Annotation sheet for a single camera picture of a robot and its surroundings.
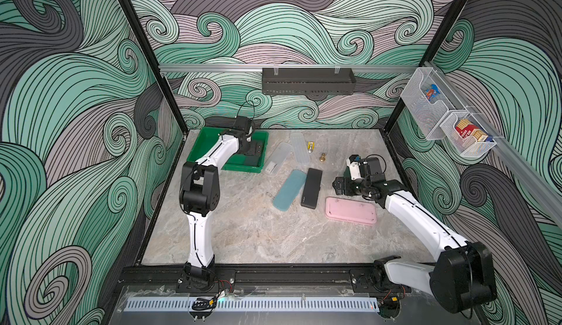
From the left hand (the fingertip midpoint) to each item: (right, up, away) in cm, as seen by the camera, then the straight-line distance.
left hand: (249, 146), depth 99 cm
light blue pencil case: (+19, -20, -1) cm, 27 cm away
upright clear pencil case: (+26, -3, +11) cm, 28 cm away
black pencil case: (+29, -19, -4) cm, 34 cm away
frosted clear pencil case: (+14, -6, +9) cm, 17 cm away
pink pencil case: (+43, -27, -10) cm, 52 cm away
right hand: (+41, -15, -14) cm, 46 cm away
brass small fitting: (+36, -6, +8) cm, 37 cm away
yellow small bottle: (+30, 0, +11) cm, 32 cm away
